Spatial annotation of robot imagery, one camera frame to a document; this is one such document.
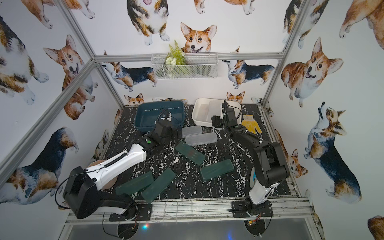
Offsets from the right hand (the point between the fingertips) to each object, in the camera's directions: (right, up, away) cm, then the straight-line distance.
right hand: (215, 116), depth 92 cm
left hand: (-22, -5, -10) cm, 25 cm away
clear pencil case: (-8, -16, +9) cm, 20 cm away
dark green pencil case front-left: (-44, -37, -12) cm, 59 cm away
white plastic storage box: (-12, +6, +21) cm, 25 cm away
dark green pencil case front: (-33, -40, -10) cm, 53 cm away
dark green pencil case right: (0, -32, -5) cm, 32 cm away
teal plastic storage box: (-49, +2, +24) cm, 55 cm away
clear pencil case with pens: (-7, +3, +25) cm, 26 cm away
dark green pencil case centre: (-15, -23, +1) cm, 28 cm away
